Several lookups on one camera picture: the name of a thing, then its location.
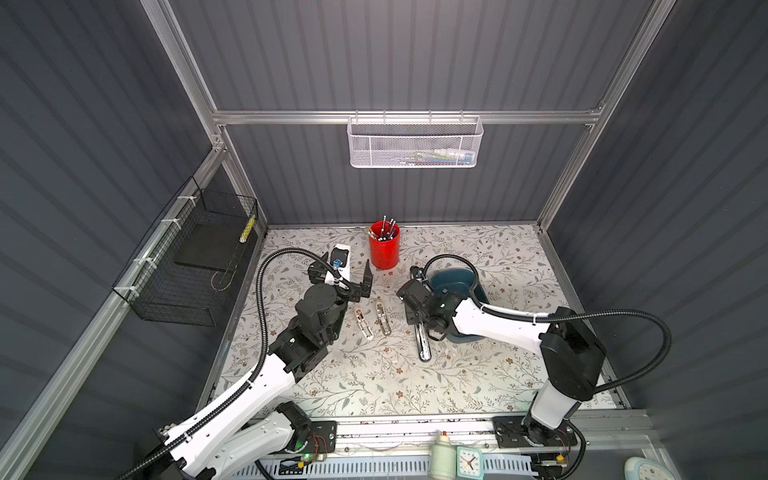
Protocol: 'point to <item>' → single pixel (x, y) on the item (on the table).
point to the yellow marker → (247, 231)
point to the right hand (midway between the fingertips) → (416, 307)
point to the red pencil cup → (385, 244)
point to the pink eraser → (364, 325)
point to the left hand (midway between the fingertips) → (346, 259)
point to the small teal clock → (469, 463)
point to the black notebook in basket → (212, 246)
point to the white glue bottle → (443, 459)
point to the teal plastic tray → (461, 282)
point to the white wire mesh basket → (415, 142)
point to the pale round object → (637, 468)
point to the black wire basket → (185, 269)
